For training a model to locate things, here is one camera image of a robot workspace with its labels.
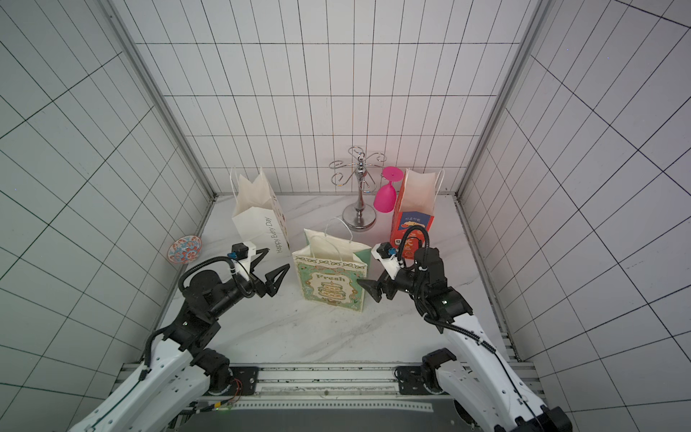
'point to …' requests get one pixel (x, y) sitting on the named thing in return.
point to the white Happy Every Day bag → (256, 218)
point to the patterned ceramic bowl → (184, 249)
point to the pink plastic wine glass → (385, 194)
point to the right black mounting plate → (410, 381)
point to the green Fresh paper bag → (329, 265)
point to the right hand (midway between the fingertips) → (369, 262)
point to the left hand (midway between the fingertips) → (276, 261)
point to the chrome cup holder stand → (358, 217)
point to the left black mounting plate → (245, 381)
